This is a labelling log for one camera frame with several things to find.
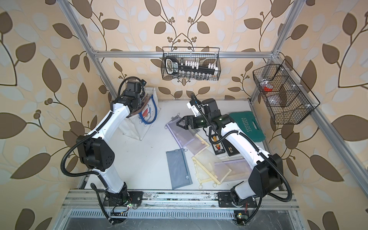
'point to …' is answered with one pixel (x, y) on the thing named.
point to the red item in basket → (269, 87)
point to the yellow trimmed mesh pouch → (209, 166)
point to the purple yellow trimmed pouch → (197, 145)
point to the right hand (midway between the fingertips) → (182, 123)
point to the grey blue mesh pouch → (178, 168)
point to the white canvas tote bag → (137, 124)
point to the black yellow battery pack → (223, 146)
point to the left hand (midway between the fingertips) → (125, 91)
